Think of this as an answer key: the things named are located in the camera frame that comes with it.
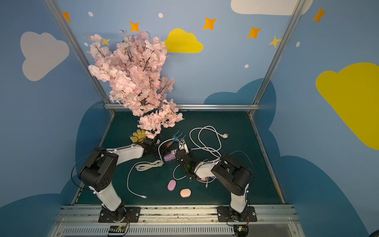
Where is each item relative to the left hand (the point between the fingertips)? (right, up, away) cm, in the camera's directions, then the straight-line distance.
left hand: (173, 149), depth 94 cm
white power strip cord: (+21, +1, +5) cm, 21 cm away
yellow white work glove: (-26, +8, +11) cm, 30 cm away
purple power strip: (-2, -5, -1) cm, 5 cm away
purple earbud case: (0, -19, -11) cm, 22 cm away
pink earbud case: (+9, -22, -14) cm, 27 cm away
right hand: (+7, +2, -2) cm, 7 cm away
